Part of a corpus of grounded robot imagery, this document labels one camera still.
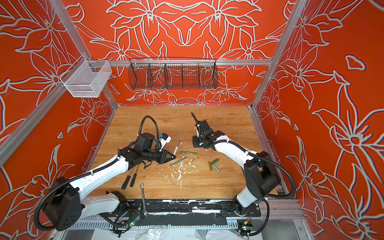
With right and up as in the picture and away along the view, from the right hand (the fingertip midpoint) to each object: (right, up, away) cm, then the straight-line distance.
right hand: (192, 140), depth 87 cm
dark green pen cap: (+14, -13, +3) cm, 19 cm away
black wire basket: (-14, +44, +12) cm, 48 cm away
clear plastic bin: (-67, +39, +5) cm, 78 cm away
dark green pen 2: (-9, -13, +2) cm, 16 cm away
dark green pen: (-2, -8, +6) cm, 10 cm away
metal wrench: (-24, -34, -14) cm, 44 cm away
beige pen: (-8, -2, -9) cm, 13 cm away
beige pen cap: (+1, -12, +3) cm, 13 cm away
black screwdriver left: (-37, -22, -6) cm, 43 cm away
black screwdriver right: (-33, -21, -5) cm, 40 cm away
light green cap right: (+14, -16, -1) cm, 21 cm away
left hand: (-10, -7, -10) cm, 16 cm away
